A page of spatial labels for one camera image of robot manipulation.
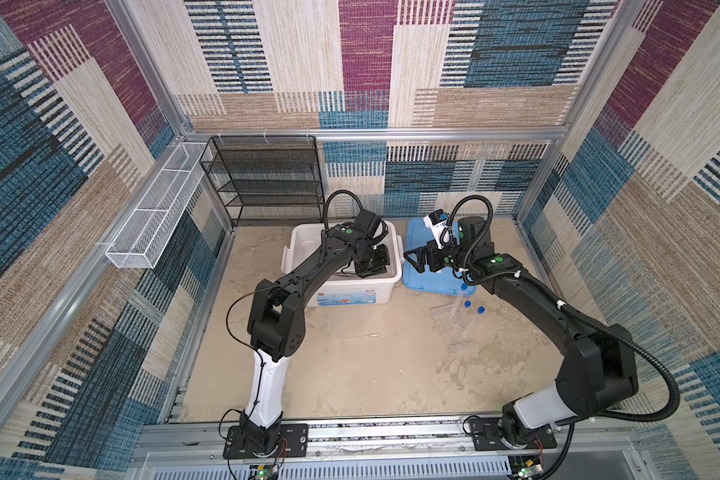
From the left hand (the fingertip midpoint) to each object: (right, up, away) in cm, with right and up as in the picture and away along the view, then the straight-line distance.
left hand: (391, 265), depth 89 cm
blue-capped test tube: (+19, -6, -6) cm, 21 cm away
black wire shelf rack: (-42, +29, +20) cm, 55 cm away
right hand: (+7, +4, -6) cm, 10 cm away
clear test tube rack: (+21, -18, +2) cm, 27 cm away
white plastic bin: (-16, -7, +3) cm, 18 cm away
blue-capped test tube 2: (+22, -12, -11) cm, 27 cm away
